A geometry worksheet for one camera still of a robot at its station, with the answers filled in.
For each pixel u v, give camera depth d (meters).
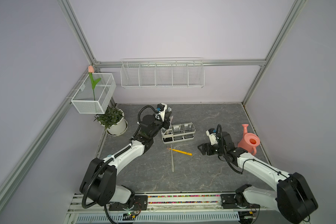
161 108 0.66
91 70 0.85
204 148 0.77
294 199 0.41
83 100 0.77
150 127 0.63
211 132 0.77
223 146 0.66
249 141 0.85
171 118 0.75
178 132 0.94
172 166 0.87
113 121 0.89
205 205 0.74
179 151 0.93
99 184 0.42
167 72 0.99
